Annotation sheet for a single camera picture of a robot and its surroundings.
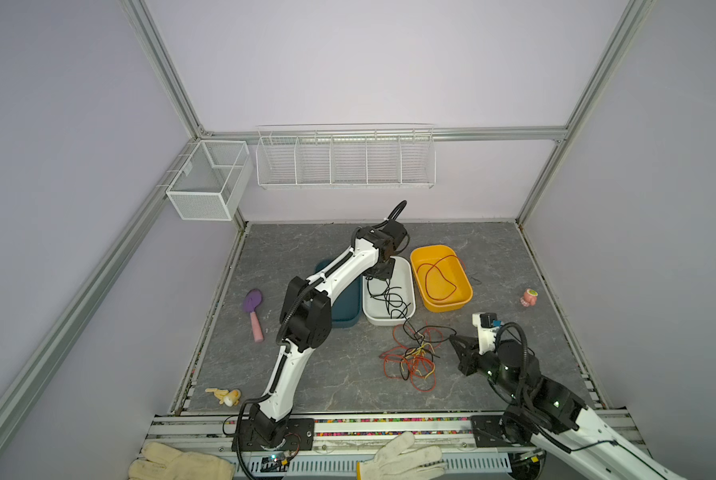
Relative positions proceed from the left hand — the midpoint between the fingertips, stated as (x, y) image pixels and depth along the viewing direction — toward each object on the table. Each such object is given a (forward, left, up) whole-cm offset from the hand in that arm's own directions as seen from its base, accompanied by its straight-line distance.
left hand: (379, 274), depth 92 cm
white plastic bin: (-4, -4, -10) cm, 12 cm away
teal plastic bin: (-9, +10, -4) cm, 14 cm away
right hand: (-23, -17, +3) cm, 29 cm away
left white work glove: (-44, +55, -9) cm, 71 cm away
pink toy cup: (-8, -47, -6) cm, 48 cm away
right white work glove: (-47, +1, -9) cm, 48 cm away
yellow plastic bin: (+3, -22, -10) cm, 25 cm away
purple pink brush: (-1, +42, -9) cm, 43 cm away
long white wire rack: (+35, +9, +19) cm, 41 cm away
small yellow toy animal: (-31, +43, -9) cm, 53 cm away
